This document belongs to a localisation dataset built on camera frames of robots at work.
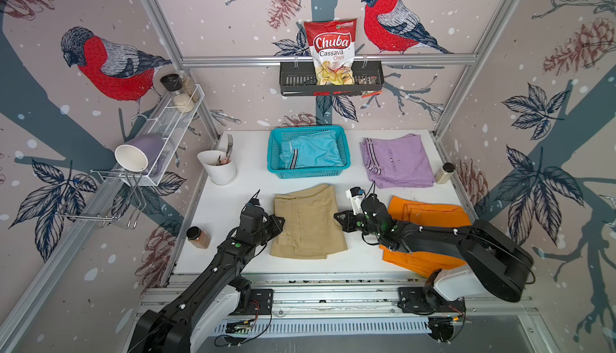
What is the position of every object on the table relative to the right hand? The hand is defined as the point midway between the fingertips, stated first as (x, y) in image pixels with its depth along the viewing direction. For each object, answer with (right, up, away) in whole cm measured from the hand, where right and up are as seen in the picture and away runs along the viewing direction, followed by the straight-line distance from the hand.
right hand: (334, 214), depth 85 cm
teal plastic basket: (-24, +31, +27) cm, 48 cm away
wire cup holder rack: (-59, +11, -27) cm, 65 cm away
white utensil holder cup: (-47, +18, +11) cm, 51 cm away
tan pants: (-9, -6, +2) cm, 10 cm away
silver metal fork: (-44, +26, +17) cm, 53 cm away
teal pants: (-6, +24, +22) cm, 33 cm away
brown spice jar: (-46, -6, -6) cm, 47 cm away
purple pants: (+33, +19, +23) cm, 44 cm away
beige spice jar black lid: (+47, +13, +12) cm, 50 cm away
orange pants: (+31, -15, -6) cm, 35 cm away
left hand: (-17, 0, -1) cm, 17 cm away
